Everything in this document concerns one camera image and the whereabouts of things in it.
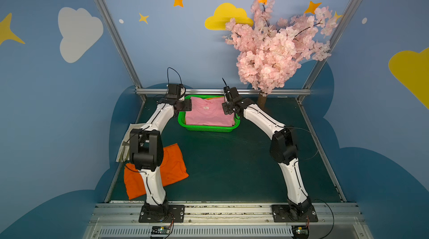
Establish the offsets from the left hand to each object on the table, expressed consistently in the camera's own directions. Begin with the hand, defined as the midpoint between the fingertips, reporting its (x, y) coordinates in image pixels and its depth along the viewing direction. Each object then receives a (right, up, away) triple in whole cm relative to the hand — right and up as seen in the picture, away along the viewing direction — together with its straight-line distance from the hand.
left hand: (185, 102), depth 97 cm
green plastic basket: (-3, -10, +4) cm, 11 cm away
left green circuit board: (-6, -58, -25) cm, 64 cm away
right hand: (+26, -1, +2) cm, 27 cm away
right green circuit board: (+56, -60, -23) cm, 85 cm away
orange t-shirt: (-5, -36, -10) cm, 38 cm away
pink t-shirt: (+13, -6, +10) cm, 18 cm away
